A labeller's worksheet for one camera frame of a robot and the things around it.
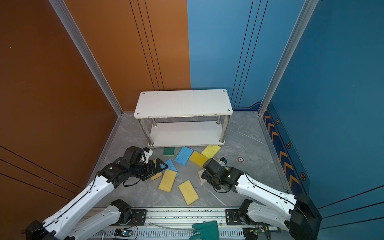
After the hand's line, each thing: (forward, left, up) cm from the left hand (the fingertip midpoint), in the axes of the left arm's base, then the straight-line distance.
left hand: (163, 168), depth 75 cm
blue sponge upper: (+14, -9, -12) cm, 21 cm away
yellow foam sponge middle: (-2, -1, -11) cm, 12 cm away
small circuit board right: (-25, -44, -15) cm, 53 cm away
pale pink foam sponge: (+3, -19, -12) cm, 23 cm away
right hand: (-2, -20, -6) cm, 21 cm away
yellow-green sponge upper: (+18, -26, -13) cm, 34 cm away
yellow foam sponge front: (-8, -13, -14) cm, 20 cm away
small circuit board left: (-26, +18, -16) cm, 35 cm away
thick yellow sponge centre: (+13, -18, -14) cm, 26 cm away
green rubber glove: (-25, -22, -13) cm, 35 cm away
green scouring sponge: (+17, +1, -13) cm, 21 cm away
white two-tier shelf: (+47, -7, -13) cm, 49 cm away
